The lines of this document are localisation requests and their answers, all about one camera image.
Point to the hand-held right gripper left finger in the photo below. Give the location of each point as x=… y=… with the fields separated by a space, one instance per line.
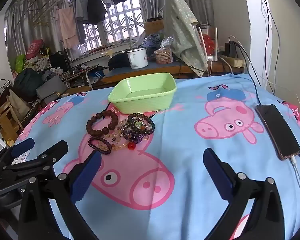
x=86 y=177

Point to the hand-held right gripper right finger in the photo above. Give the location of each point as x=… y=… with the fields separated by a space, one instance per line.
x=217 y=175

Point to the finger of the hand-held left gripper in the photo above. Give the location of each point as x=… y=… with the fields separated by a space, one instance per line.
x=22 y=147
x=52 y=152

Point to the green plate with food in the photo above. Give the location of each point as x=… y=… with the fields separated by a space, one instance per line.
x=140 y=102

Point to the blue pig print blanket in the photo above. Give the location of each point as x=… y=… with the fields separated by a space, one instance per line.
x=190 y=170

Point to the wooden stool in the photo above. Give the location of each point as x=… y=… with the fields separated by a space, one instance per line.
x=7 y=120

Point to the black backpack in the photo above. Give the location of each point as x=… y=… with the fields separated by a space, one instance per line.
x=27 y=81

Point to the black power adapter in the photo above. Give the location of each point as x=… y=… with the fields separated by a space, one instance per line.
x=277 y=132

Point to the green bag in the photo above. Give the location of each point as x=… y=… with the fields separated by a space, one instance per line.
x=20 y=62

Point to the red bag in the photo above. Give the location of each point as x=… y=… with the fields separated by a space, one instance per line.
x=35 y=48

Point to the dark navy garment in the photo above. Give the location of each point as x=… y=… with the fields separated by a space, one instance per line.
x=117 y=62

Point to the beige power strip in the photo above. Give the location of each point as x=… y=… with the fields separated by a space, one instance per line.
x=231 y=60

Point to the wooden desk with blue top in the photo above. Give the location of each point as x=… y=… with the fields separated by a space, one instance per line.
x=152 y=68

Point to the black charger adapter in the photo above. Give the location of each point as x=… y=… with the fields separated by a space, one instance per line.
x=231 y=50

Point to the pink hanging garment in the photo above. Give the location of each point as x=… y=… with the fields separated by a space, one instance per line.
x=68 y=27

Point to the white enamel mug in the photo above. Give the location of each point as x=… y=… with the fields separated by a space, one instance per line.
x=137 y=58

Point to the biscuits in clear bag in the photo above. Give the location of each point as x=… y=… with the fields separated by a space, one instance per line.
x=163 y=55

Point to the blender jar with red contents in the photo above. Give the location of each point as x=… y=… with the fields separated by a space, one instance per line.
x=208 y=43

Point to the pile of blue clothes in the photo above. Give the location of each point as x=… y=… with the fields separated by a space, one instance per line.
x=153 y=41

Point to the beige dotted cloth cover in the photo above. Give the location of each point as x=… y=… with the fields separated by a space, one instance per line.
x=182 y=30

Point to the grey hanging shirt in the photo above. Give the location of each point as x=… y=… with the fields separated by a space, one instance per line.
x=81 y=5

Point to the white window grille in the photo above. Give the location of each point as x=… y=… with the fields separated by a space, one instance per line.
x=125 y=20

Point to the black hanging jacket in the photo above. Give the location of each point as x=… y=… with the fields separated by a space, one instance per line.
x=96 y=5

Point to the cardboard box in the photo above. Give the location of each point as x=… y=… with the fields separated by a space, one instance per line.
x=153 y=26

